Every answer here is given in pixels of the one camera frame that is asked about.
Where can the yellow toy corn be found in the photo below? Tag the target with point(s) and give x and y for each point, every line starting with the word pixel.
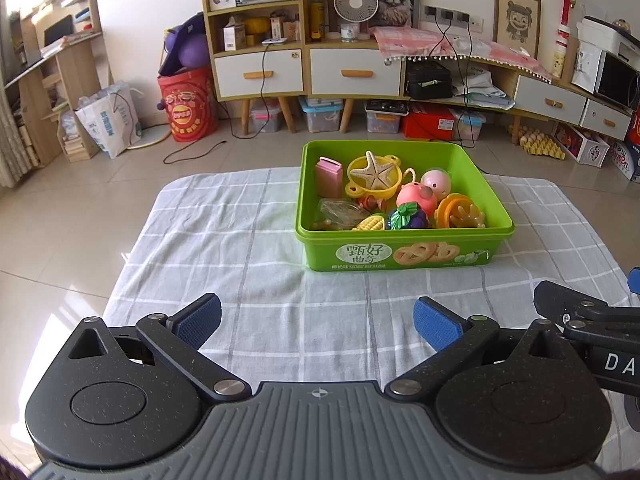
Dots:
pixel 370 222

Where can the black white microwave oven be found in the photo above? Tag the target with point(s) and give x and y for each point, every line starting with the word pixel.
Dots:
pixel 617 80

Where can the beige starfish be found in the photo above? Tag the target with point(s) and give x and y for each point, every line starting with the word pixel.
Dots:
pixel 372 170

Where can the white red open carton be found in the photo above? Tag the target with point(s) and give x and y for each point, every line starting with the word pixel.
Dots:
pixel 582 145

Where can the white round fan base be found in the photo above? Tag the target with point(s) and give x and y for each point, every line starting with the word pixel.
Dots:
pixel 150 137

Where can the grey checkered table cloth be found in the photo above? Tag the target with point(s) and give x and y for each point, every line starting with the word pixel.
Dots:
pixel 225 260

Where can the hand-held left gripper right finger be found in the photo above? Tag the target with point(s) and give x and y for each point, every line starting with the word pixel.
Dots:
pixel 437 322

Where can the white printed plastic bag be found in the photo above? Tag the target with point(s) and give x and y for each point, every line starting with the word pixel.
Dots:
pixel 480 87

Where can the clear storage box pink contents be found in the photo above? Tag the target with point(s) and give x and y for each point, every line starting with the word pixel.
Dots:
pixel 265 117

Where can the small white desk fan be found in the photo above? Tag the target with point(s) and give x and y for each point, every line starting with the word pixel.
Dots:
pixel 355 2

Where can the framed cartoon drawing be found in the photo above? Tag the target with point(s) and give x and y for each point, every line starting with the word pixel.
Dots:
pixel 517 20

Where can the clear plastic tray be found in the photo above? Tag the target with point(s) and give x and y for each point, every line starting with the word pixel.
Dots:
pixel 340 210

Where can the clear storage box pastel contents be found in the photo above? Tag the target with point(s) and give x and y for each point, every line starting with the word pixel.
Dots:
pixel 470 127

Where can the glass jar with label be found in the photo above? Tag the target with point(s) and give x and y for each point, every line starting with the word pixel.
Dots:
pixel 349 33

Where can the flat red box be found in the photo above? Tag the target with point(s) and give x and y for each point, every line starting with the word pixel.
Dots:
pixel 425 122

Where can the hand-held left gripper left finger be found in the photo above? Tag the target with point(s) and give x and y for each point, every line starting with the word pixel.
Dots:
pixel 197 317

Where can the yellow egg trays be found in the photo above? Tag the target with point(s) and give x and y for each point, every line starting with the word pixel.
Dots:
pixel 540 142

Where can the clear storage box blue lid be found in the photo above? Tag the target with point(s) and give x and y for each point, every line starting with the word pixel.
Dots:
pixel 320 117

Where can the white printer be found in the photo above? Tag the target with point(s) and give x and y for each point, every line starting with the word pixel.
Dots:
pixel 610 35

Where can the purple toy grapes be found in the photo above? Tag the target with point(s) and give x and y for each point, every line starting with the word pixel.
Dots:
pixel 417 220

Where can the pink toy pig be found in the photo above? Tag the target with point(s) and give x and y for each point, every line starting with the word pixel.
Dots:
pixel 412 195

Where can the black bag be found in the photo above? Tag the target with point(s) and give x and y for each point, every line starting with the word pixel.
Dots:
pixel 427 80

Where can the wooden shelf cabinet white drawer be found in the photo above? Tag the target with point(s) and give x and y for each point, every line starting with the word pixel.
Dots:
pixel 250 75

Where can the stack of books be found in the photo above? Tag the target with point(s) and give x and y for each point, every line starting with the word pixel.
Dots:
pixel 80 145

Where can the upright red box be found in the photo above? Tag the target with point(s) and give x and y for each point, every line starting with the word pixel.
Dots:
pixel 634 130

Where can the pink rectangular toy box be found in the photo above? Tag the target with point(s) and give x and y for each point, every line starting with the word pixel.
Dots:
pixel 327 177

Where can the white printed paper bag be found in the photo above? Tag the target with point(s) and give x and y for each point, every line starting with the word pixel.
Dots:
pixel 107 125

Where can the pink ball toy clear dome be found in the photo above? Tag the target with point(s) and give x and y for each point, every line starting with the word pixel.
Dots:
pixel 437 185

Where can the pink checkered cloth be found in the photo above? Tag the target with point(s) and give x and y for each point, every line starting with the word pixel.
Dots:
pixel 415 40

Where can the wooden desk with shelves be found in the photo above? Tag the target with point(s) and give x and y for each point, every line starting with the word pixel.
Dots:
pixel 75 65

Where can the green plastic cookie box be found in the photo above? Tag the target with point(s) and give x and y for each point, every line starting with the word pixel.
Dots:
pixel 325 255

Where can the small orange toy figure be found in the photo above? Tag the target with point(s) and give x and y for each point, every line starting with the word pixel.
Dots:
pixel 372 202

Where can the white blue printed box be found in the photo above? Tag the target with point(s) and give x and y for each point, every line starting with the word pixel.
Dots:
pixel 627 162

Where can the clear storage box black lid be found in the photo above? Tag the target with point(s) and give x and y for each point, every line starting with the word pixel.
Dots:
pixel 382 120

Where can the orange toy fruit green leaves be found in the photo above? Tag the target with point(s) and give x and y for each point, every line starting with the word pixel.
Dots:
pixel 442 210

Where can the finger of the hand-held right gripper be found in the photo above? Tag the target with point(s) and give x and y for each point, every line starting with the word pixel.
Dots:
pixel 635 281
pixel 555 297

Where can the purple plush toy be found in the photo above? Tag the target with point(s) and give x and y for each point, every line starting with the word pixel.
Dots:
pixel 190 47

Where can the framed cat picture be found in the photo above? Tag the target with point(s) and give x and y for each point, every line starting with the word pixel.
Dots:
pixel 395 0

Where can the wooden stand white drawers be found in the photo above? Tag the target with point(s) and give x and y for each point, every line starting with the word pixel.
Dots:
pixel 350 75

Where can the white wall power outlets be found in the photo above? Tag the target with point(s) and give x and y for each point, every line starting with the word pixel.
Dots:
pixel 475 22

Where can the beige curtain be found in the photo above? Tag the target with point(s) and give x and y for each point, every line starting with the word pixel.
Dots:
pixel 12 150

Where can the yellow toy pot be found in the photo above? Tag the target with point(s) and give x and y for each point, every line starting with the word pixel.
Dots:
pixel 387 185

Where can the red printed bucket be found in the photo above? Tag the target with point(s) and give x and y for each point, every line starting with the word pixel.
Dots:
pixel 187 110

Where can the tall white printed cup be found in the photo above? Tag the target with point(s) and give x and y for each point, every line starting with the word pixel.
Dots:
pixel 560 57

